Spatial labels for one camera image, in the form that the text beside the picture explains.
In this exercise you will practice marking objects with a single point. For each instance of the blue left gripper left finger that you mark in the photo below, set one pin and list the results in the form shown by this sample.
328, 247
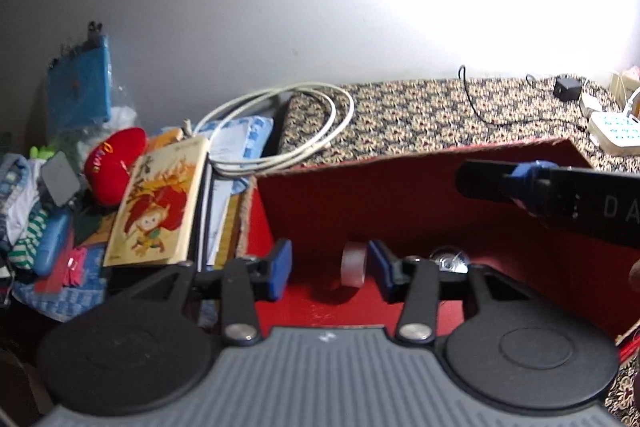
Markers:
249, 280

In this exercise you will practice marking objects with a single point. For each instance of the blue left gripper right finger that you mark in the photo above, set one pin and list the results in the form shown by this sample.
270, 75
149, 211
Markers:
413, 282

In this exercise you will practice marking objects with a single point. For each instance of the pile of folded clothes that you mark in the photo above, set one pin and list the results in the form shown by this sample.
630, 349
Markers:
75, 284

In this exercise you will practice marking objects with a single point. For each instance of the clear tape roll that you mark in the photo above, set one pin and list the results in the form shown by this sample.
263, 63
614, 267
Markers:
353, 264

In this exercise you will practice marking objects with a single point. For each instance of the grey small device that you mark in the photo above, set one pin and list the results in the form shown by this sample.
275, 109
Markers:
59, 179

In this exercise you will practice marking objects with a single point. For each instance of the blue white patterned pouch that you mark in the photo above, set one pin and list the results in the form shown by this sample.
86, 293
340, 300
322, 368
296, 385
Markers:
240, 138

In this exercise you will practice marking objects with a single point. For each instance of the white power strip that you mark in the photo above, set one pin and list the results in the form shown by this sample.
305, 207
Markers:
616, 133

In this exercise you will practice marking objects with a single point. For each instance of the blue glasses case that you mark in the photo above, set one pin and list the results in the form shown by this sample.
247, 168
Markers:
53, 241

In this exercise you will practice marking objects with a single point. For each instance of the black power adapter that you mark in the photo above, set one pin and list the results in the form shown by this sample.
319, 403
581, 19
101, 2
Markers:
567, 89

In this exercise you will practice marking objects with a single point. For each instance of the cartoon monkey picture book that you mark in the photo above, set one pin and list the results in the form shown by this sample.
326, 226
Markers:
155, 218

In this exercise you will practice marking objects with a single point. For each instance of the red heart plush pillow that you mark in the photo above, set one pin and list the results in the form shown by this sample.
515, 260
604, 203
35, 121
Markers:
107, 168

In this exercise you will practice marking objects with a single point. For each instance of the blue plastic bag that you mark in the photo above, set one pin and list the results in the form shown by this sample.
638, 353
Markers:
79, 83

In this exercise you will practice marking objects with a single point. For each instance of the shiny metal object in box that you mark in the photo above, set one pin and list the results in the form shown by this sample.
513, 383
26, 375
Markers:
451, 259

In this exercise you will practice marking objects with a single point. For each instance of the red cardboard box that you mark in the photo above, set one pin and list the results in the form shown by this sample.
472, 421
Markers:
411, 204

